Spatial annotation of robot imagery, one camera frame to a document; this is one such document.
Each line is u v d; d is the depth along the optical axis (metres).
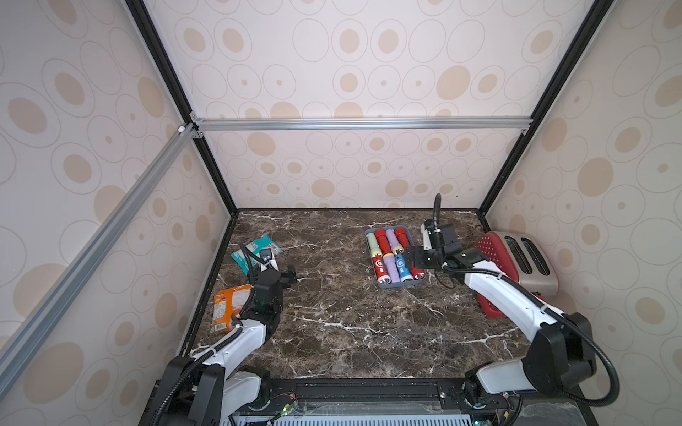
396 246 1.03
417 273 0.95
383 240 1.06
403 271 0.96
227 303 0.88
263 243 1.06
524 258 0.83
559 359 0.41
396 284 0.95
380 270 0.97
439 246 0.64
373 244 1.03
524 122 0.92
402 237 1.06
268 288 0.62
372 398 0.74
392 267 0.97
